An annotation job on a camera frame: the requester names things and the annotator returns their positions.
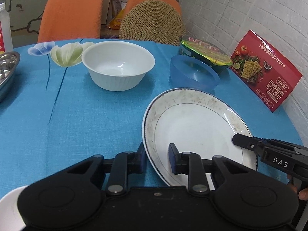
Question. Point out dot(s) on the woven straw cushion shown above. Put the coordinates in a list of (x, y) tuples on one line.
[(153, 20)]

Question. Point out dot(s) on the white plate blue rim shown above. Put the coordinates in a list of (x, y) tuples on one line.
[(196, 122)]

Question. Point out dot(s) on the small white ceramic bowl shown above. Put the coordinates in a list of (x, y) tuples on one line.
[(117, 65)]

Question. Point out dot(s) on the orange chair left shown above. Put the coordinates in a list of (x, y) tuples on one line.
[(70, 19)]

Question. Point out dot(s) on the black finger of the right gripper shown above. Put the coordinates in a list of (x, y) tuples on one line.
[(249, 143)]

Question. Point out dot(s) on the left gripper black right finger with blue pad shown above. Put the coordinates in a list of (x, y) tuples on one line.
[(217, 176)]

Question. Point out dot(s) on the stainless steel bowl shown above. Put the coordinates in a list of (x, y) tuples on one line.
[(9, 63)]

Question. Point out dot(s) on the white floral ceramic plate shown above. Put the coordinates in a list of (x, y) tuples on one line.
[(10, 218)]

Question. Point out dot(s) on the juice bottle red label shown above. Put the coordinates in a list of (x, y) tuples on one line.
[(6, 43)]

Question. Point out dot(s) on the person's hand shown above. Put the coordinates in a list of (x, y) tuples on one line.
[(303, 194)]

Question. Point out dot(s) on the red cracker box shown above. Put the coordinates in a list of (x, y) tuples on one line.
[(267, 72)]

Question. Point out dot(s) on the blue plastic bowl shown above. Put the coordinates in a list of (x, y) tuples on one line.
[(188, 72)]

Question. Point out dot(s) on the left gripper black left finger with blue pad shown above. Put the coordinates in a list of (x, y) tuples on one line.
[(119, 168)]

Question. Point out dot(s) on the blue floral tablecloth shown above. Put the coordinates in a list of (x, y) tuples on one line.
[(54, 117)]

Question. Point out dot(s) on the green instant noodle bowl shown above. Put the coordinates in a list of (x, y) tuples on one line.
[(206, 52)]

